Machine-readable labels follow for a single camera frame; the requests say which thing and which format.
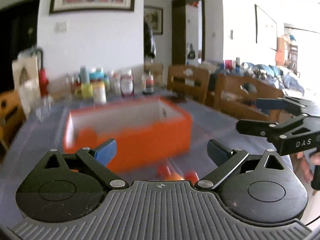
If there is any dark bottle with red label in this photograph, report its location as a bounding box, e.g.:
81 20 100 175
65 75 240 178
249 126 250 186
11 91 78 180
142 71 154 95

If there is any red umbrella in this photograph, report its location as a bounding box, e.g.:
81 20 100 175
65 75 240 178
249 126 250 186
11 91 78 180
35 49 49 98

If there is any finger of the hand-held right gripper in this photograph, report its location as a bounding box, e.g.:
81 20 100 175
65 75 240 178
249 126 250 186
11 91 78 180
236 114 313 140
256 96 320 117

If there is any red tomato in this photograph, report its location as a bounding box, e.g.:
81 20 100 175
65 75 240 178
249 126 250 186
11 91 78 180
157 164 171 180
185 170 199 182

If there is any black hanging bag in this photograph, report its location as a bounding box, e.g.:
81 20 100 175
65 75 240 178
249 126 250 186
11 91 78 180
187 44 197 60

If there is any white paper bag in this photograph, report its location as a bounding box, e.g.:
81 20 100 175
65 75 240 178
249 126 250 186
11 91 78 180
12 52 42 120

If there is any orange cardboard box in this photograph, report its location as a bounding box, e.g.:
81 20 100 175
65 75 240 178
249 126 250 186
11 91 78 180
62 97 193 172

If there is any wooden chair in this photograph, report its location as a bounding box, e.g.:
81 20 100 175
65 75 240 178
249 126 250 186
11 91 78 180
167 65 211 105
0 90 27 153
214 74 285 122

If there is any small dark framed picture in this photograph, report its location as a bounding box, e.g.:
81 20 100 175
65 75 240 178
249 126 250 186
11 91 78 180
144 6 163 35

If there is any dark wooden door frame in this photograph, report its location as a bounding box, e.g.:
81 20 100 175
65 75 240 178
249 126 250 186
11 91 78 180
172 0 205 65

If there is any white jar with yellow lid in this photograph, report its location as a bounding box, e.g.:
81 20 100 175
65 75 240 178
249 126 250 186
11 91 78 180
93 81 107 104

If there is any grey blue tumbler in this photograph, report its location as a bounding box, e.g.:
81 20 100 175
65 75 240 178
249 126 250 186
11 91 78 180
79 66 90 84

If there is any person's right hand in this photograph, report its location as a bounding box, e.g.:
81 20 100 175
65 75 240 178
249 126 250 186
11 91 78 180
296 151 320 181

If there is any wall whiteboard with black frame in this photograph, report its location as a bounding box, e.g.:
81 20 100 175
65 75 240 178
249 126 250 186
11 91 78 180
255 4 277 51

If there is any cluttered bookshelf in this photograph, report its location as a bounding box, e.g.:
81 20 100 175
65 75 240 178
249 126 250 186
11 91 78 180
276 35 299 67

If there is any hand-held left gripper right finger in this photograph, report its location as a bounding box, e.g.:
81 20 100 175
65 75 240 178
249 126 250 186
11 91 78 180
194 139 288 190

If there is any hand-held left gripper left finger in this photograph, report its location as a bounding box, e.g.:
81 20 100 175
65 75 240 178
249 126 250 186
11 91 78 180
37 138 129 190

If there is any pile of blue clothes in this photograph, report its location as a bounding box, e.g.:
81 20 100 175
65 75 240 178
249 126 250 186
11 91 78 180
240 62 305 98

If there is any clear glass mug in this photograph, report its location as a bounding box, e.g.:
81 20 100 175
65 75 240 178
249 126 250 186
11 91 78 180
36 97 52 122

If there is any purple supplement bottle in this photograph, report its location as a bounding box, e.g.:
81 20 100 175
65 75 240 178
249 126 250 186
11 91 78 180
120 69 134 98

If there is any yellow green mug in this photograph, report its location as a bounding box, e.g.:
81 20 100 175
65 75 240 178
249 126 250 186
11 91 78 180
80 82 94 98

